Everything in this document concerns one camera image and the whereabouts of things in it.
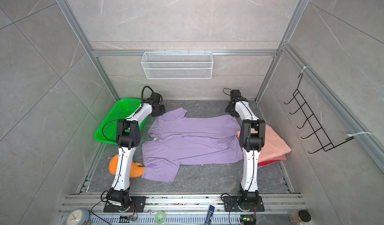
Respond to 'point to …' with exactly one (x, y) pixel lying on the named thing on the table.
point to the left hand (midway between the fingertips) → (162, 108)
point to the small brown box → (294, 216)
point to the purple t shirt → (174, 140)
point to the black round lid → (304, 215)
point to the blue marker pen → (210, 213)
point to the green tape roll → (156, 217)
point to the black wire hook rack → (323, 139)
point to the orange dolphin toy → (137, 169)
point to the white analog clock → (77, 216)
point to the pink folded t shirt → (275, 148)
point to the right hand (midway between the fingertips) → (231, 110)
